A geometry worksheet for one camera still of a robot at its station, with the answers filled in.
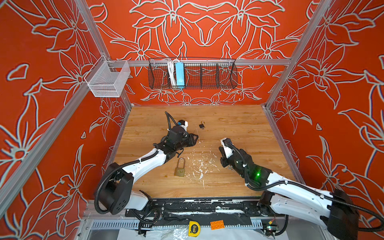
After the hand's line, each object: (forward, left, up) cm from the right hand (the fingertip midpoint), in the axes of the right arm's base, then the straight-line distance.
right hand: (217, 147), depth 78 cm
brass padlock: (-8, +21, -14) cm, 27 cm away
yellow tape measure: (-34, +14, -14) cm, 39 cm away
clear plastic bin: (+43, +68, +15) cm, 81 cm away
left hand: (+8, +11, 0) cm, 13 cm away
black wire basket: (+48, +4, +15) cm, 50 cm away
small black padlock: (+27, +6, -16) cm, 32 cm away
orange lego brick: (-33, +2, -15) cm, 36 cm away
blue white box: (+40, +20, +18) cm, 48 cm away
